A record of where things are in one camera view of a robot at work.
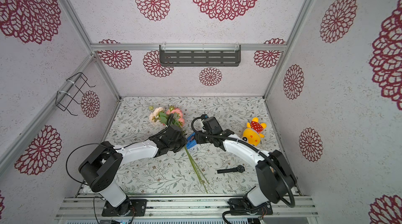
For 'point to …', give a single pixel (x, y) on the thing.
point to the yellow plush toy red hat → (252, 134)
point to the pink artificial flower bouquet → (177, 116)
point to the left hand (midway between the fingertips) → (189, 140)
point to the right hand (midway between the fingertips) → (196, 134)
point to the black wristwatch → (240, 168)
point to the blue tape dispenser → (191, 141)
